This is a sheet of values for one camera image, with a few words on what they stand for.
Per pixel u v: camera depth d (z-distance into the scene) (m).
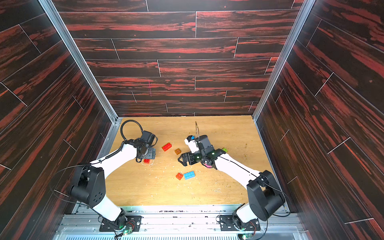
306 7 0.66
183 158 0.73
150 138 0.74
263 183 0.43
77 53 0.82
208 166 0.67
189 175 0.89
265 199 0.43
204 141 0.66
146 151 0.71
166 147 1.02
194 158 0.74
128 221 0.73
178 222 0.75
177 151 1.00
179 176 0.88
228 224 0.73
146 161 0.94
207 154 0.65
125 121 0.80
